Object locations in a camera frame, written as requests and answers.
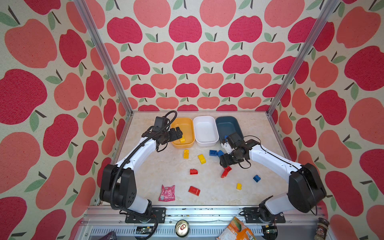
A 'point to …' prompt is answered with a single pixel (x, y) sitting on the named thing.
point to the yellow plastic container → (187, 126)
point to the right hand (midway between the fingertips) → (229, 160)
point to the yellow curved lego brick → (202, 159)
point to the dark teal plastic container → (227, 125)
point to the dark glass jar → (321, 228)
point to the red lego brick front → (194, 190)
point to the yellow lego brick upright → (186, 154)
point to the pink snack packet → (167, 193)
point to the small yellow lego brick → (239, 186)
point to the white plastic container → (205, 130)
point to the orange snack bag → (237, 230)
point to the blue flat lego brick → (213, 152)
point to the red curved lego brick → (193, 172)
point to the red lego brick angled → (224, 174)
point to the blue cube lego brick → (220, 153)
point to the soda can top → (182, 228)
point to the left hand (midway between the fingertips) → (179, 135)
